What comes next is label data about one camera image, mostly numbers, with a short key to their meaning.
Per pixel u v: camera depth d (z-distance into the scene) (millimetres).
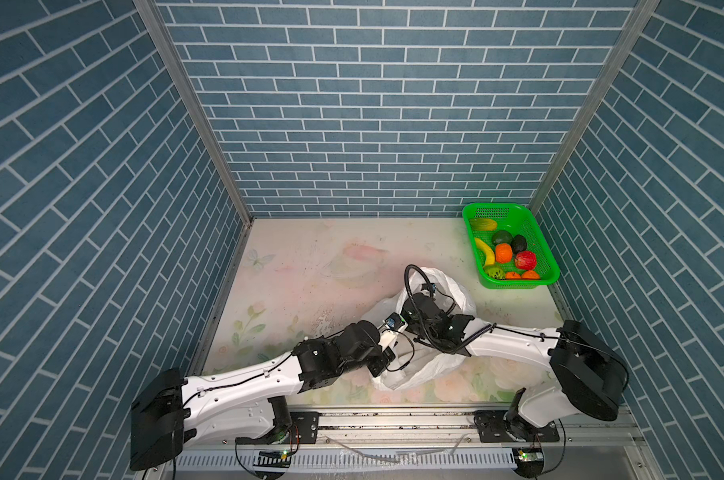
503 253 1036
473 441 729
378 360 646
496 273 961
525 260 1016
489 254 1060
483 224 1134
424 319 645
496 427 733
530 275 997
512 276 990
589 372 436
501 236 1111
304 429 733
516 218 1143
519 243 1081
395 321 630
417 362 819
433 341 640
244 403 462
